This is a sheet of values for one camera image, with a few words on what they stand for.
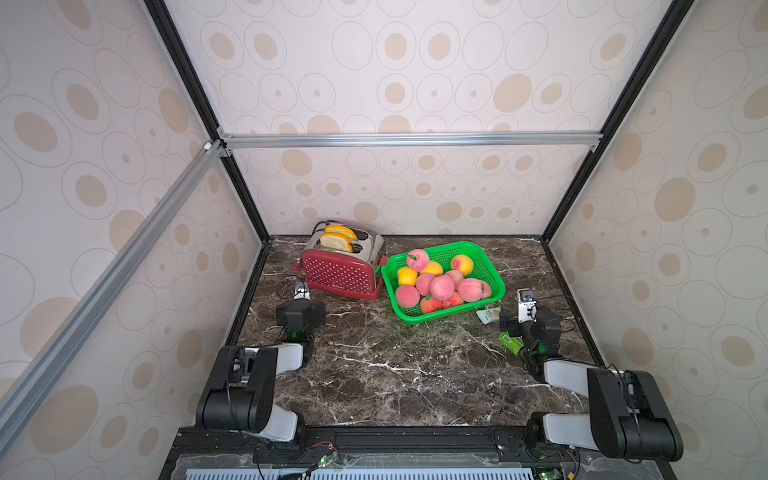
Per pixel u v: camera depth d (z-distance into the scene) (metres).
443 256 1.04
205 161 0.83
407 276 1.00
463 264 1.03
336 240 0.92
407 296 0.95
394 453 0.73
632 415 0.46
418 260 0.97
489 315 0.97
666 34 0.70
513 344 0.89
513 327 0.82
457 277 0.97
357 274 0.92
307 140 1.44
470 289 0.90
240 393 0.44
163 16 0.68
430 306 0.93
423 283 0.95
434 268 1.01
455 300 0.92
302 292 0.80
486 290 0.94
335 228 0.94
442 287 0.90
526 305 0.78
